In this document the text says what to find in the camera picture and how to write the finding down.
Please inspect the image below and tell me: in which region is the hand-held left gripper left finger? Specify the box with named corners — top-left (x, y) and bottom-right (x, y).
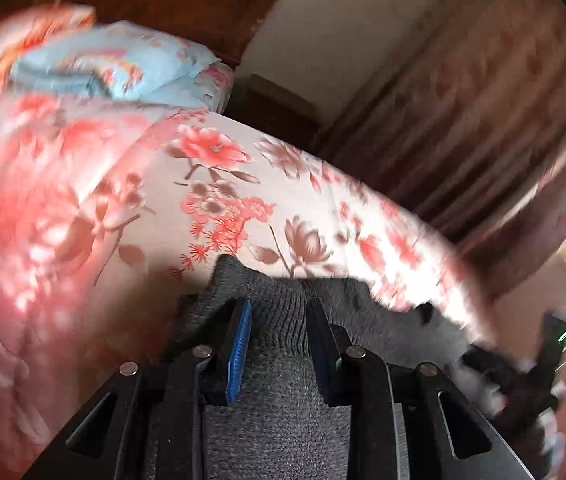
top-left (20, 297), bottom-right (254, 480)

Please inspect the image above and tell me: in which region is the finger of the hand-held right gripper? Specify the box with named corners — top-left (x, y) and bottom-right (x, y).
top-left (463, 342), bottom-right (538, 401)

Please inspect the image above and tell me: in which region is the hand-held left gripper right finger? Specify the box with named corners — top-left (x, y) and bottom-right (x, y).
top-left (305, 297), bottom-right (536, 480)

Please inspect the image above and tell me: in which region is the dark striped knit sweater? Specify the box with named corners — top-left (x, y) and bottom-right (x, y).
top-left (145, 254), bottom-right (471, 480)

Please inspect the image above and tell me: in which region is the pink floral bed sheet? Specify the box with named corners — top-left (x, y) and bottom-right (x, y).
top-left (0, 65), bottom-right (506, 467)

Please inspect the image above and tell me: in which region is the dark wooden nightstand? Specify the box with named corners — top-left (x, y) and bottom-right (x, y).
top-left (225, 74), bottom-right (324, 147)

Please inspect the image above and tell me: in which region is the floral curtain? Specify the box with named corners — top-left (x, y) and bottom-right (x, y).
top-left (313, 0), bottom-right (566, 302)

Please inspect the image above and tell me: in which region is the light blue floral pillow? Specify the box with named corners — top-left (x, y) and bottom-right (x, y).
top-left (10, 21), bottom-right (224, 109)

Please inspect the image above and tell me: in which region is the large wooden headboard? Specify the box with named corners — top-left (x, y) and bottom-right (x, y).
top-left (28, 0), bottom-right (284, 68)

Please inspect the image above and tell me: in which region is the pink floral pillow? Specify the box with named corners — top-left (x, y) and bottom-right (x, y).
top-left (0, 4), bottom-right (96, 98)

